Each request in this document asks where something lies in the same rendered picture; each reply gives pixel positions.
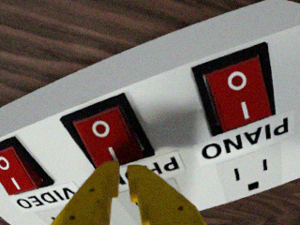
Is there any white power strip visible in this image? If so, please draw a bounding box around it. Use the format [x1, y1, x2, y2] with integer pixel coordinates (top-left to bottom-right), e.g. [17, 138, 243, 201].
[0, 0, 300, 225]

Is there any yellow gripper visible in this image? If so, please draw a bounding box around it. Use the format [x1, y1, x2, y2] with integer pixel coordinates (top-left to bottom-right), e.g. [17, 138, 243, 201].
[51, 161, 207, 225]

